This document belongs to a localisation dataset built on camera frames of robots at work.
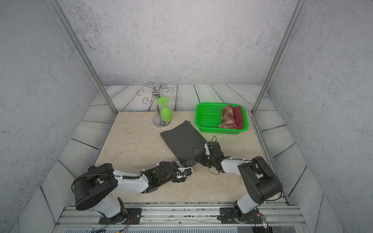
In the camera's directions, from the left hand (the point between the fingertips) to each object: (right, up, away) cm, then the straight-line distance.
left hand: (187, 167), depth 84 cm
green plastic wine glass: (-14, +32, +12) cm, 37 cm away
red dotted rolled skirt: (+36, +29, +20) cm, 51 cm away
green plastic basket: (+15, +30, +34) cm, 48 cm away
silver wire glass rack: (-24, +27, +29) cm, 46 cm away
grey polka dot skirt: (-1, +12, +17) cm, 20 cm away
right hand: (+5, +3, +6) cm, 8 cm away
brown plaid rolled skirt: (+28, +29, +19) cm, 45 cm away
